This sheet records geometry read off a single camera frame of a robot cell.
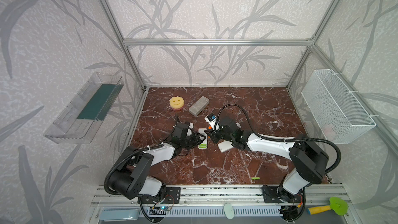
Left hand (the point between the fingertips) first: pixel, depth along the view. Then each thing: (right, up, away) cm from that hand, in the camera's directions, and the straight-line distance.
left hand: (206, 134), depth 88 cm
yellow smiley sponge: (-21, +18, +19) cm, 34 cm away
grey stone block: (-5, +16, +18) cm, 24 cm away
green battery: (+26, -21, -9) cm, 34 cm away
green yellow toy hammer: (+61, -28, -18) cm, 70 cm away
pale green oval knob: (+11, -30, -19) cm, 37 cm away
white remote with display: (-1, -7, +1) cm, 7 cm away
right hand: (+1, +6, -3) cm, 7 cm away
